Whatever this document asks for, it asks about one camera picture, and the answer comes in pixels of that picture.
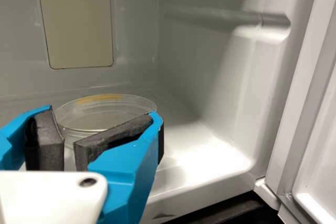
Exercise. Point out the black platform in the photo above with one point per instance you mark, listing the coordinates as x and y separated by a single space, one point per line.
236 208

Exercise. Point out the incubator door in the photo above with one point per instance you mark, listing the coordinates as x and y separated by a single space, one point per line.
309 134

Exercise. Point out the petri dish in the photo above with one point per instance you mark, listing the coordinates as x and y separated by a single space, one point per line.
99 115

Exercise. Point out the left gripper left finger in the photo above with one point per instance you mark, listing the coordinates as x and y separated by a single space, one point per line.
15 142

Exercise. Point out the white incubator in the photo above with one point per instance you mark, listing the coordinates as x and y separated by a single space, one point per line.
199 82

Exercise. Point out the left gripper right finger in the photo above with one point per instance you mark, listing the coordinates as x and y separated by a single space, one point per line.
131 171

